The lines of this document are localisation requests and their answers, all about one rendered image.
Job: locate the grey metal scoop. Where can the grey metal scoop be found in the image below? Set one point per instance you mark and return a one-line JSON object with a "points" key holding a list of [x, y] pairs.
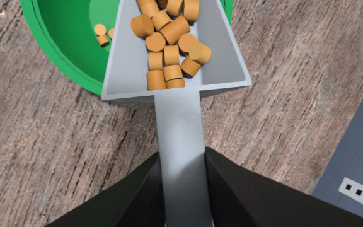
{"points": [[178, 111]]}

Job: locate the green bowl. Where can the green bowl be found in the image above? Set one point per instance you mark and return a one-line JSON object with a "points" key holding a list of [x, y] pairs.
{"points": [[65, 31]]}

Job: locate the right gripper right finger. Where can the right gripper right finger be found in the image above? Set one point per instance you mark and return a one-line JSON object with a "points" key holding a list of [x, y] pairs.
{"points": [[240, 197]]}

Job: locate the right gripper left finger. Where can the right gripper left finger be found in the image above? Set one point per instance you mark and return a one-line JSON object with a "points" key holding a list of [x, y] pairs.
{"points": [[134, 201]]}

